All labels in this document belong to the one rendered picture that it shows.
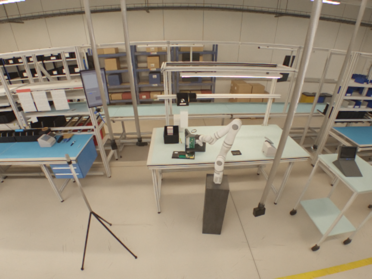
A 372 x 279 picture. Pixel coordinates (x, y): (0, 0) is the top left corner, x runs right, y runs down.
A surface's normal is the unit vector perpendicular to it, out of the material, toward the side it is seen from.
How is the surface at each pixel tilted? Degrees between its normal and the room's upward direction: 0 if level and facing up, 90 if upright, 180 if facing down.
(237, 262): 0
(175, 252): 0
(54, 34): 90
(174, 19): 90
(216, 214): 90
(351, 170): 24
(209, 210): 90
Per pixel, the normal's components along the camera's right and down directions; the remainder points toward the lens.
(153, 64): 0.07, 0.51
